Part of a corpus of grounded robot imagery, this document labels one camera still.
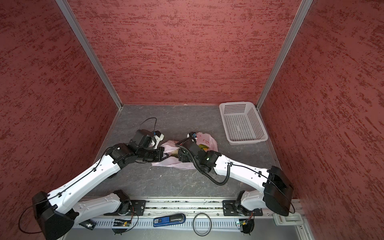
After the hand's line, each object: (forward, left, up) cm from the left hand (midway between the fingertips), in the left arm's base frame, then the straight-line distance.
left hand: (167, 159), depth 73 cm
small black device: (-26, +35, -13) cm, 45 cm away
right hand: (+4, -7, -3) cm, 9 cm away
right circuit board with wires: (-25, -40, -19) cm, 51 cm away
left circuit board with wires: (-25, +22, -20) cm, 39 cm away
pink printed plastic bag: (+12, -20, -3) cm, 23 cm away
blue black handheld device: (-24, -2, -12) cm, 27 cm away
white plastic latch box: (-23, -62, -14) cm, 67 cm away
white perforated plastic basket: (+37, -49, -17) cm, 64 cm away
